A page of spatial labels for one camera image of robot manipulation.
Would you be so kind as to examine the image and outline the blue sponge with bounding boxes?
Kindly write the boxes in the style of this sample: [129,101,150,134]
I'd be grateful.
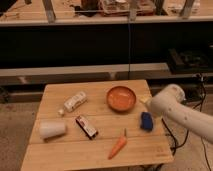
[140,112,153,131]

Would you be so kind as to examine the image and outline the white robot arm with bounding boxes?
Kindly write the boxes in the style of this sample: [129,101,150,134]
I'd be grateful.
[145,84,213,144]

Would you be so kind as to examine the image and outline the orange bowl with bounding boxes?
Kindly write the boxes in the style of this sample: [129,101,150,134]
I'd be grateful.
[106,86,136,112]

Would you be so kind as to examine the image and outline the white plastic bottle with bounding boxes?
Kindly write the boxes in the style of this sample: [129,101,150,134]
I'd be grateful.
[58,91,87,116]

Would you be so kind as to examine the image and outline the dark red snack box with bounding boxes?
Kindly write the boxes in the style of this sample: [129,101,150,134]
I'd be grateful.
[75,116,98,139]

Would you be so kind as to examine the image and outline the orange toy carrot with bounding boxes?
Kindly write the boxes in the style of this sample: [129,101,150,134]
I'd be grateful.
[108,131,127,159]

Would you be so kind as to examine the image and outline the white paper cup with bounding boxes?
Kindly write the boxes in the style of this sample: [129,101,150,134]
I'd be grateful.
[39,122,66,139]

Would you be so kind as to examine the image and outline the wooden shelf with clutter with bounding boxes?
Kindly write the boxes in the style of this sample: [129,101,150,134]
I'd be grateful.
[0,0,213,27]

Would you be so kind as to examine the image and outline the black vertical cable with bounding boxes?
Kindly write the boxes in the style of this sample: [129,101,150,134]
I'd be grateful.
[127,21,131,80]

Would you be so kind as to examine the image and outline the black cable on floor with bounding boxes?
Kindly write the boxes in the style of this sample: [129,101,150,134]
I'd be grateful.
[161,74,212,171]

